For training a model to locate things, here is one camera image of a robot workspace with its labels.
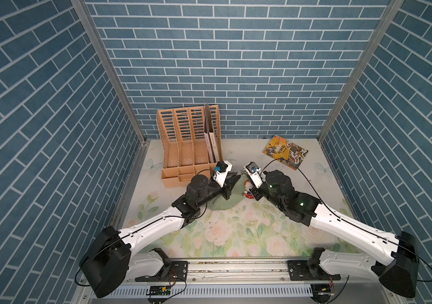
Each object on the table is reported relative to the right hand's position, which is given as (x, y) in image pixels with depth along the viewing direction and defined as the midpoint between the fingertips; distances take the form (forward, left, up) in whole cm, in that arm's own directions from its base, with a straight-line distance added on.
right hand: (252, 174), depth 75 cm
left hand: (-2, +4, +1) cm, 4 cm away
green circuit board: (-38, +33, -27) cm, 57 cm away
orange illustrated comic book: (+34, -23, -23) cm, 47 cm away
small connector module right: (-34, -29, -26) cm, 51 cm away
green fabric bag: (-6, +6, -8) cm, 12 cm away
